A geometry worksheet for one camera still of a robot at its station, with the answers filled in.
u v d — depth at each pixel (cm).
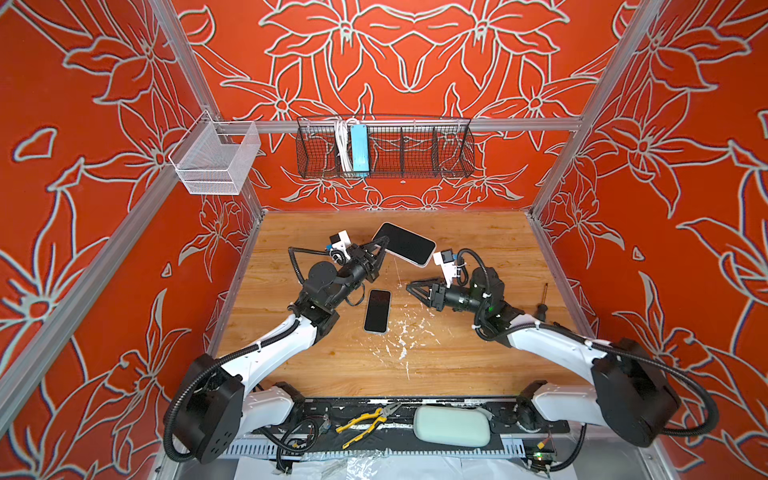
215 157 93
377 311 92
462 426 70
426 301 70
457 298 68
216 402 41
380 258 68
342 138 88
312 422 74
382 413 73
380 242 69
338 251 68
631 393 41
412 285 72
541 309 92
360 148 88
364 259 62
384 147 98
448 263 70
